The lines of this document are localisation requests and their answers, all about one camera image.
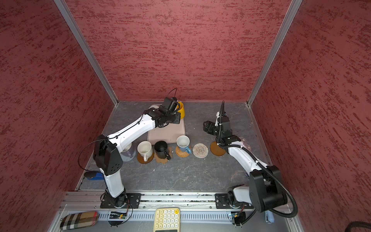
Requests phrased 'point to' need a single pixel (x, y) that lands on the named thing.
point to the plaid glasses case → (80, 219)
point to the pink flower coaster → (245, 144)
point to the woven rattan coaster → (181, 153)
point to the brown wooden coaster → (216, 150)
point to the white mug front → (145, 148)
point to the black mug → (160, 147)
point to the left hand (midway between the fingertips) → (177, 119)
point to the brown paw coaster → (164, 161)
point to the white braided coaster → (200, 150)
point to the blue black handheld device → (94, 175)
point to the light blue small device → (269, 217)
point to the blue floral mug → (182, 142)
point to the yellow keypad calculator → (166, 220)
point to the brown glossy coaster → (141, 159)
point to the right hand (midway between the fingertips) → (206, 126)
